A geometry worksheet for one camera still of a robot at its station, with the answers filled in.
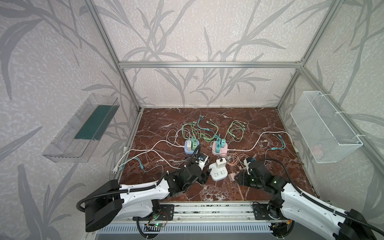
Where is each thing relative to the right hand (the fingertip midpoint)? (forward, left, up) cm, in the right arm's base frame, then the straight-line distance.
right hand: (236, 173), depth 84 cm
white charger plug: (+4, +9, +5) cm, 11 cm away
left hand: (+3, +16, +7) cm, 18 cm away
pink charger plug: (-2, +3, 0) cm, 3 cm away
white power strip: (0, +11, -1) cm, 11 cm away
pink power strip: (+15, +6, -1) cm, 16 cm away
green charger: (+17, +25, +5) cm, 30 cm away
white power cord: (+16, +53, -3) cm, 56 cm away
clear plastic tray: (+4, +72, +30) cm, 78 cm away
